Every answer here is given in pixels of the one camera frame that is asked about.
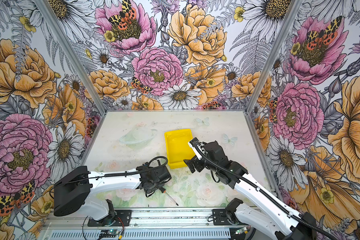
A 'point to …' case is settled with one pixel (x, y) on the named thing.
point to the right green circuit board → (241, 231)
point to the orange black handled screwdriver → (164, 191)
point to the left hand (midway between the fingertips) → (157, 187)
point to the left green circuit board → (113, 232)
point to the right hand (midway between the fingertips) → (193, 159)
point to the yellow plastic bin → (178, 149)
